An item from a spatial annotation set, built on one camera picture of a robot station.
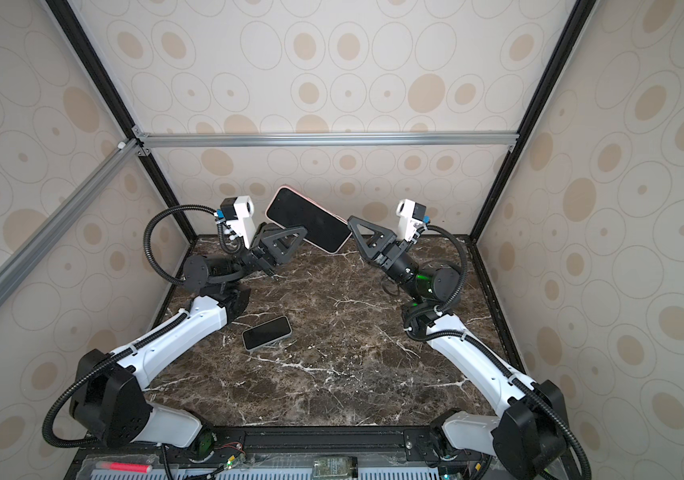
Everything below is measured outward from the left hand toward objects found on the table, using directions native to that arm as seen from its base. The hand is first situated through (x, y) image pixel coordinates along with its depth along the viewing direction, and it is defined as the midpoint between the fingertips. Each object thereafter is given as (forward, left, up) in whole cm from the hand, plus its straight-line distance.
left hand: (310, 242), depth 51 cm
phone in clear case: (+6, +19, -48) cm, 52 cm away
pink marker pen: (-29, +48, -49) cm, 74 cm away
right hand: (+1, -6, 0) cm, 7 cm away
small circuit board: (-29, -4, -44) cm, 53 cm away
